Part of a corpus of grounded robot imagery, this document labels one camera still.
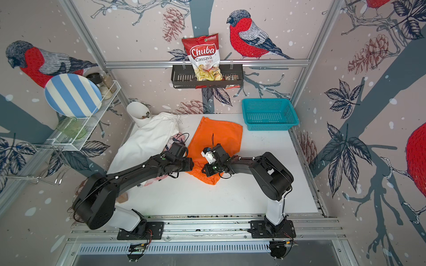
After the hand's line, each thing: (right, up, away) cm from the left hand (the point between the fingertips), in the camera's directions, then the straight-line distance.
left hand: (193, 162), depth 88 cm
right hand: (+5, -5, +4) cm, 8 cm away
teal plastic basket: (+52, +29, +34) cm, 69 cm away
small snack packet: (+20, +47, +3) cm, 51 cm away
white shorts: (-29, +11, +13) cm, 34 cm away
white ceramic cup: (-41, +29, +22) cm, 55 cm away
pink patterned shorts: (-12, +13, +16) cm, 24 cm away
